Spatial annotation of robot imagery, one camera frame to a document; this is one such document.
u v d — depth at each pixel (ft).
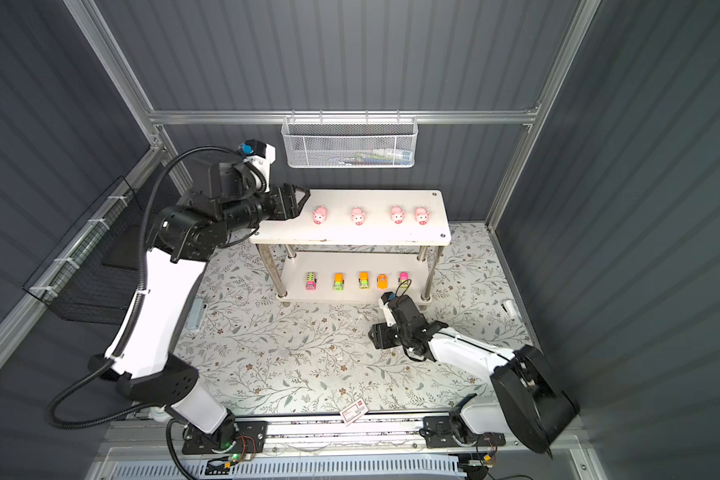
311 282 3.07
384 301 2.65
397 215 2.38
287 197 1.76
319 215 2.37
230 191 1.48
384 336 2.53
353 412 2.53
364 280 3.10
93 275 2.28
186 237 1.30
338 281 3.08
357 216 2.37
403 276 3.13
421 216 2.37
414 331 2.21
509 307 3.08
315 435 2.47
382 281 3.08
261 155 1.72
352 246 3.76
